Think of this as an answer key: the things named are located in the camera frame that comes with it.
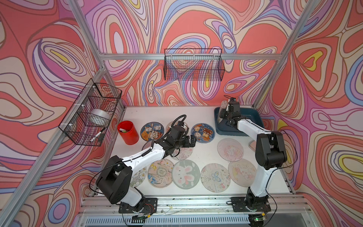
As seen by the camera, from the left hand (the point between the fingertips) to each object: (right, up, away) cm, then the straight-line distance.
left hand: (192, 139), depth 84 cm
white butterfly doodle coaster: (+14, -22, -1) cm, 26 cm away
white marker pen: (-52, +3, -13) cm, 53 cm away
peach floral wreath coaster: (-20, -21, +1) cm, 29 cm away
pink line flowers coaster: (-5, -10, +9) cm, 14 cm away
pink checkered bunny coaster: (-9, +10, -8) cm, 16 cm away
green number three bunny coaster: (-4, -21, 0) cm, 21 cm away
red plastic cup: (-41, +4, +4) cm, 41 cm away
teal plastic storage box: (+47, +17, +23) cm, 55 cm away
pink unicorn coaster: (+26, -8, +10) cm, 29 cm away
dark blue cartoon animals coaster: (-29, +4, +21) cm, 36 cm away
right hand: (+23, +17, +15) cm, 32 cm away
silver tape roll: (-48, +13, -15) cm, 52 cm away
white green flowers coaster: (-33, -23, -1) cm, 40 cm away
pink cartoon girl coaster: (+30, -20, +1) cm, 36 cm away
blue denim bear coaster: (+10, +3, +19) cm, 22 cm away
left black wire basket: (-53, +12, -15) cm, 57 cm away
